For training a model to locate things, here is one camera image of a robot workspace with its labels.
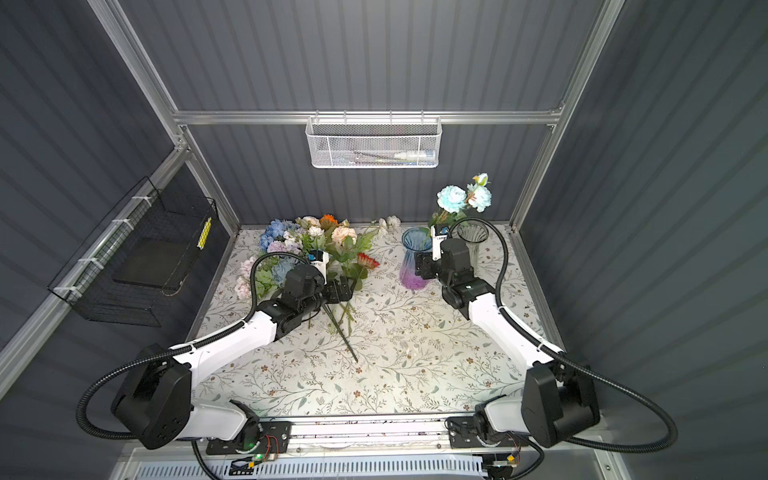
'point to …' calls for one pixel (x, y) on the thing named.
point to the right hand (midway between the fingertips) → (431, 253)
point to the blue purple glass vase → (415, 240)
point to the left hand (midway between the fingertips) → (345, 280)
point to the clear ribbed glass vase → (473, 233)
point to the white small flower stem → (391, 221)
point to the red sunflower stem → (368, 262)
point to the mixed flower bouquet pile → (287, 242)
